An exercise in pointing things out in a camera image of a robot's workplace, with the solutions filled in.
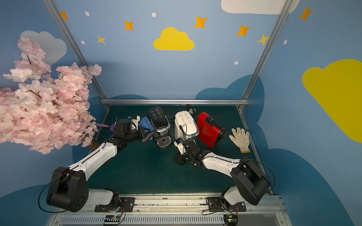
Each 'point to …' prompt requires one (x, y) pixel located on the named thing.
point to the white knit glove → (241, 139)
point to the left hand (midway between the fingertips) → (149, 128)
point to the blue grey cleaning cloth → (144, 122)
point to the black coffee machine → (160, 125)
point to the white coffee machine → (185, 126)
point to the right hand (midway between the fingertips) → (177, 155)
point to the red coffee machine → (209, 131)
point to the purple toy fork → (112, 127)
